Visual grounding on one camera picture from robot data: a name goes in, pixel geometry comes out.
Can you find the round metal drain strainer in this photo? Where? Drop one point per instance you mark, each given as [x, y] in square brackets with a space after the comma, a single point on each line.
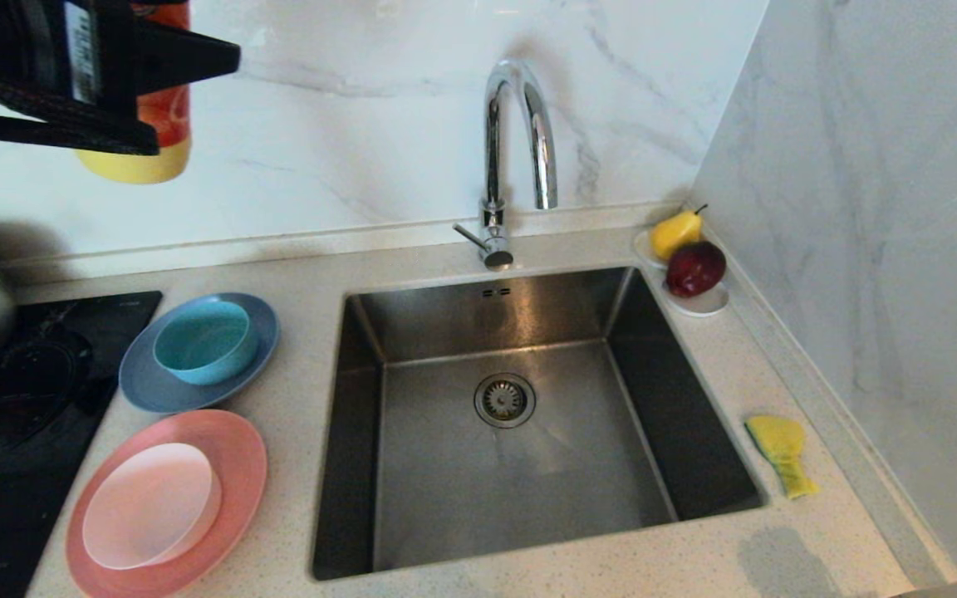
[505, 400]

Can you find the dark red apple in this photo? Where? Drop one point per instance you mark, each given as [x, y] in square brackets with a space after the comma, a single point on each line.
[694, 270]

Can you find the orange detergent bottle yellow cap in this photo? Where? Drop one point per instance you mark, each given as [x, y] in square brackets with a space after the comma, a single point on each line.
[163, 124]

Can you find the yellow green sponge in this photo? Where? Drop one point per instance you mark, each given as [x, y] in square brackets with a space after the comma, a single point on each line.
[777, 440]

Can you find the yellow pear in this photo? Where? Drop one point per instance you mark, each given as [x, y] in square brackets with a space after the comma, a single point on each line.
[674, 235]

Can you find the teal bowl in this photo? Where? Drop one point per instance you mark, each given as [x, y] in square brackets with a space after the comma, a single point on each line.
[204, 345]

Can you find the chrome gooseneck faucet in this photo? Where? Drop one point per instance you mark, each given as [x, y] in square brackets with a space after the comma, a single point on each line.
[493, 166]

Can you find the grey-blue plate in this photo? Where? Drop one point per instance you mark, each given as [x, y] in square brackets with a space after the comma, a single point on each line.
[146, 386]

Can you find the pink plate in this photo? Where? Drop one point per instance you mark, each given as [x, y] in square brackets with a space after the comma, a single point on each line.
[238, 465]

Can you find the small white dish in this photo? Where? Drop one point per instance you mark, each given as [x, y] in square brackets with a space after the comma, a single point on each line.
[707, 306]

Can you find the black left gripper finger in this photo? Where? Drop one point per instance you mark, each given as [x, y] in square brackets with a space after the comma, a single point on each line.
[188, 54]
[71, 124]

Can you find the stainless steel sink basin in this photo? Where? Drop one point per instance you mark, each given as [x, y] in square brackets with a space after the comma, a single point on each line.
[445, 482]

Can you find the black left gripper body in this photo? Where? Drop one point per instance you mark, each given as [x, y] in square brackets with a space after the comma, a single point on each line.
[22, 41]

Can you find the pale pink bowl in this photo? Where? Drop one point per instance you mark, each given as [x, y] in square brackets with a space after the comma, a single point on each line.
[150, 502]

